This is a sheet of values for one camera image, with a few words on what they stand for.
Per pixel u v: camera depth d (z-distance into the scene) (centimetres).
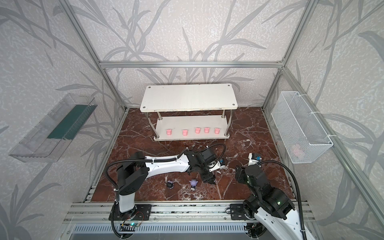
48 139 64
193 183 81
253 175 51
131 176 47
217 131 96
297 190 52
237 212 73
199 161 64
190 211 75
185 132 96
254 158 62
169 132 96
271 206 47
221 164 74
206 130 98
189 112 118
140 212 73
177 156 56
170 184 79
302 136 62
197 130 97
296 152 74
